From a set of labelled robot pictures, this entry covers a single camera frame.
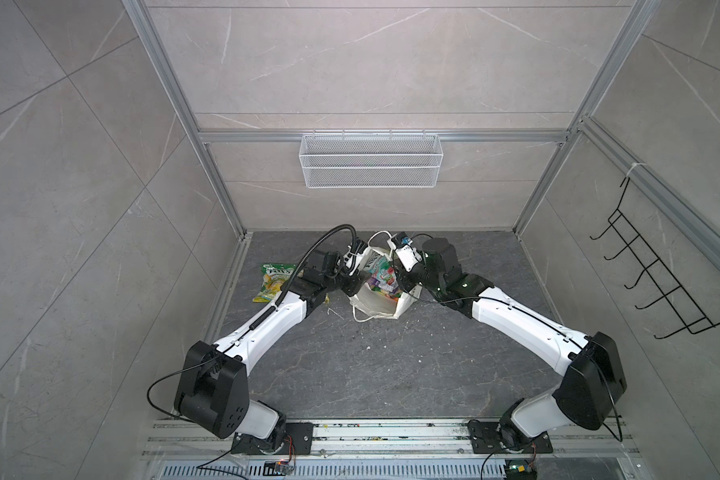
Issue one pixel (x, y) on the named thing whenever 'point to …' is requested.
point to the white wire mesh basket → (370, 161)
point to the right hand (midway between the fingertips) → (391, 259)
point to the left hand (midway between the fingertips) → (364, 262)
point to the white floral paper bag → (370, 303)
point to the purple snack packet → (383, 279)
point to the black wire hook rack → (676, 299)
